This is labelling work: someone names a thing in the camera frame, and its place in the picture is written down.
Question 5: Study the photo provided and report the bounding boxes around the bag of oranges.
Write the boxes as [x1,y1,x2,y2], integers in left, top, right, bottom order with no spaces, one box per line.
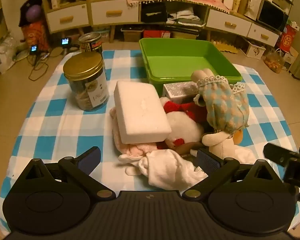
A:
[264,50,285,73]

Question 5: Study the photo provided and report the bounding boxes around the white drawer wooden handle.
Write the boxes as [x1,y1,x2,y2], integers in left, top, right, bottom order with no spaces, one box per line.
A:
[247,24,280,47]
[90,0,139,25]
[46,4,89,32]
[206,9,252,36]

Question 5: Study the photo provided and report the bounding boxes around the stack of folded papers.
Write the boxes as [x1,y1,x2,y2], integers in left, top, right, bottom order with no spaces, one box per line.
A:
[166,6,206,27]

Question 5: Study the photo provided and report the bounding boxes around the pack of water bottles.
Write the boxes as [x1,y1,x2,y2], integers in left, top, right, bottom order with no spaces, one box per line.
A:
[0,36,18,74]

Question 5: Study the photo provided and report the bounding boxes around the blue white checkered cloth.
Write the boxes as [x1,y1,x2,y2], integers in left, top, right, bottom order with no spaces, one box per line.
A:
[0,49,300,233]

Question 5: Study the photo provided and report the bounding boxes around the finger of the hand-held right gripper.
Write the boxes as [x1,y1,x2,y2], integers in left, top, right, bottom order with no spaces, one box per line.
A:
[263,142,299,167]

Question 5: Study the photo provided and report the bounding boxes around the pink towel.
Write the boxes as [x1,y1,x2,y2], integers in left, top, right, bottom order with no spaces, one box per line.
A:
[109,106,160,159]

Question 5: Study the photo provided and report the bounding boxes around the white plush toy red scarf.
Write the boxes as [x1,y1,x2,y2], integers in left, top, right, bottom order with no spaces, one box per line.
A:
[160,96,208,153]

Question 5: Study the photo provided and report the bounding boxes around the black floor cable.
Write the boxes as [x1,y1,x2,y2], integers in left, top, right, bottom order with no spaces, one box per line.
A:
[27,46,80,81]

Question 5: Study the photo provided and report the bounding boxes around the egg trays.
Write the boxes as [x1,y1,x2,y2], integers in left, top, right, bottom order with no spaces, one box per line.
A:
[211,36,239,54]

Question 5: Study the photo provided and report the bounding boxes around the glass jar gold lid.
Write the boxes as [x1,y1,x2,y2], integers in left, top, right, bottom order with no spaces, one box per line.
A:
[63,52,110,112]

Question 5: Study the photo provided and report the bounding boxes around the red gift box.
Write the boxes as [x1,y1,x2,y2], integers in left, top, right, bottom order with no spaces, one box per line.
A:
[280,24,298,53]

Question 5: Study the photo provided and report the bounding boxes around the purple ball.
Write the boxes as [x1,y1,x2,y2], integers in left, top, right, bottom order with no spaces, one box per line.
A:
[26,5,42,22]

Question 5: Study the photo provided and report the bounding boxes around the white foam block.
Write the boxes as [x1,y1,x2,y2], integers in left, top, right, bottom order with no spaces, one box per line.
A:
[114,81,172,145]

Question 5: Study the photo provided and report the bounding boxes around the black cap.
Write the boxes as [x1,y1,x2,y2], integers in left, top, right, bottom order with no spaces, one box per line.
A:
[19,0,44,28]

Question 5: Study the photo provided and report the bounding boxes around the white crate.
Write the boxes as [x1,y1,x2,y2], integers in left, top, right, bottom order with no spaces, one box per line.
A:
[242,39,267,60]

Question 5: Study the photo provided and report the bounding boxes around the green plastic bin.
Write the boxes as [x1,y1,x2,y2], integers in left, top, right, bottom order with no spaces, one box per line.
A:
[139,38,242,98]

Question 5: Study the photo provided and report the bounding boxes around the red orange bag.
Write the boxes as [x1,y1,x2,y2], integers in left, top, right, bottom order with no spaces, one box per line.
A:
[21,21,50,52]

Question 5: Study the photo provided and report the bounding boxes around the pile of packets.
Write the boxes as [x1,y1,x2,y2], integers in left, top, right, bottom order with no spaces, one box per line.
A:
[231,0,258,18]

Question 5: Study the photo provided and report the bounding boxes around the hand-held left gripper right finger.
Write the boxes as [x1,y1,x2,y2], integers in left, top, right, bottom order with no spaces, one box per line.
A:
[181,147,278,201]

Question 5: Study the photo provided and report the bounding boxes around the black microwave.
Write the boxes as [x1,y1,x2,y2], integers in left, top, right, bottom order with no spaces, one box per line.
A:
[256,0,289,33]

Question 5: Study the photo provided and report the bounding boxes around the cardboard box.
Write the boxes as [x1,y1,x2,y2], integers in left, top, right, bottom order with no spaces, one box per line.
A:
[277,46,299,70]

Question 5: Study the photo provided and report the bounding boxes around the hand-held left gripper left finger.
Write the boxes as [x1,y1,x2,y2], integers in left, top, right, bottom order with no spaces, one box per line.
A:
[24,146,117,201]

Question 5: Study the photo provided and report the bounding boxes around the clear plastic storage box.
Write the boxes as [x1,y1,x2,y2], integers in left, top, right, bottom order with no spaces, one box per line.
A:
[171,27,199,40]

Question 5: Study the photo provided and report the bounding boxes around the open metal can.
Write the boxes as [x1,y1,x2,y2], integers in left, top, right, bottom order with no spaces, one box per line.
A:
[79,32,103,54]

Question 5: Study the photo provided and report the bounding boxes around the plush doll blue dotted dress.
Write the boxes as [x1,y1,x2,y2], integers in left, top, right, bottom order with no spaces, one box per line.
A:
[191,69,257,165]

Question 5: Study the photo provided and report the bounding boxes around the small grey box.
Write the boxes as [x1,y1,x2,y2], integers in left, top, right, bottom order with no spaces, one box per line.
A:
[162,81,198,99]

